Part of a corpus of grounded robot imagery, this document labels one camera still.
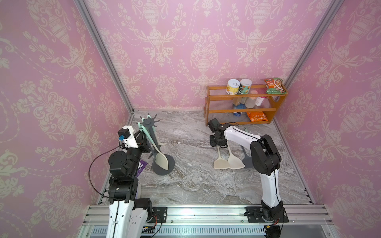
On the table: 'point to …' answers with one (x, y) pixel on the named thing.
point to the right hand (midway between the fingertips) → (215, 142)
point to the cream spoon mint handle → (221, 163)
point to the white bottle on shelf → (250, 102)
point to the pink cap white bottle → (259, 100)
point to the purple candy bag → (142, 164)
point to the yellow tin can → (232, 87)
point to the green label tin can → (245, 86)
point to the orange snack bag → (257, 116)
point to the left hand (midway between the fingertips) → (146, 130)
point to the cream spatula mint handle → (160, 157)
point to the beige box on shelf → (237, 100)
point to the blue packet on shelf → (238, 113)
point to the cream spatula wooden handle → (234, 162)
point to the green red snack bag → (275, 86)
